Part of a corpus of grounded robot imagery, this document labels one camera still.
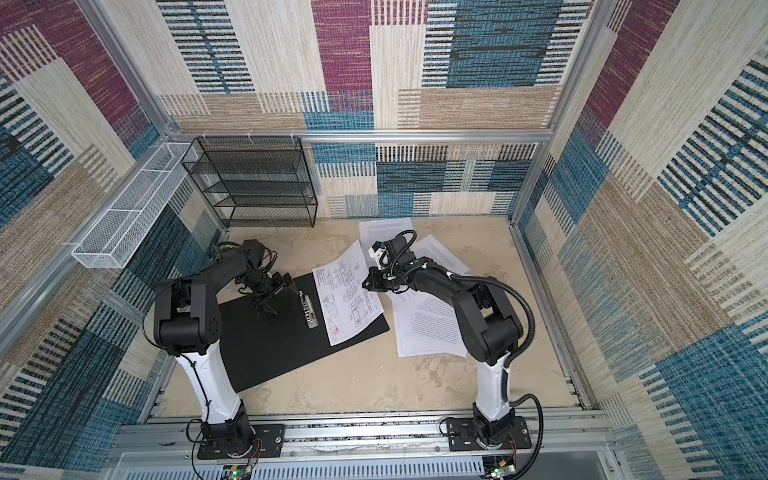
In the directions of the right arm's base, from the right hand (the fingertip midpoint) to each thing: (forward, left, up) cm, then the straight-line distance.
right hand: (364, 287), depth 92 cm
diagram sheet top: (-2, +6, -7) cm, 10 cm away
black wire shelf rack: (+42, +40, +8) cm, 58 cm away
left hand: (+1, +24, -5) cm, 24 cm away
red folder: (-14, +31, -9) cm, 35 cm away
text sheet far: (+30, -5, -8) cm, 31 cm away
